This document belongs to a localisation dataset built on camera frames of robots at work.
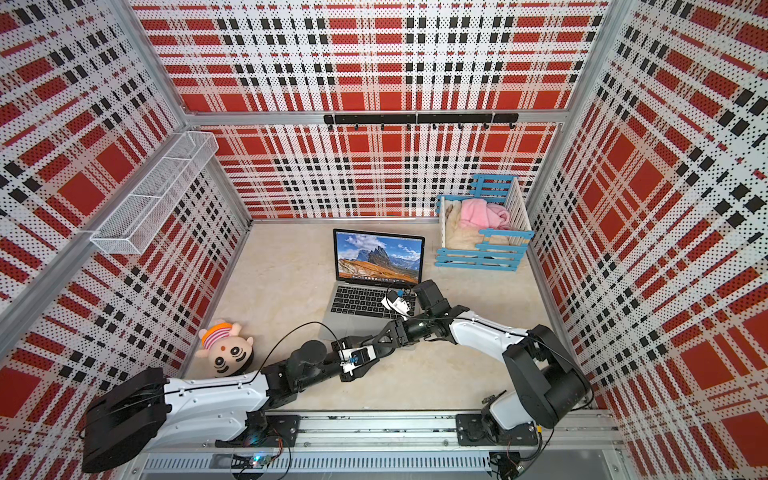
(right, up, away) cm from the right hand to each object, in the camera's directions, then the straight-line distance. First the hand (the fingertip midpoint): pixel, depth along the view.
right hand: (384, 343), depth 77 cm
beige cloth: (+26, +30, +28) cm, 49 cm away
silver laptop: (-6, +19, +21) cm, 29 cm away
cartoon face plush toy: (-42, -3, +2) cm, 42 cm away
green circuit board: (-28, -25, -8) cm, 39 cm away
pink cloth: (+34, +37, +27) cm, 57 cm away
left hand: (-3, -1, +2) cm, 4 cm away
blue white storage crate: (+35, +32, +25) cm, 53 cm away
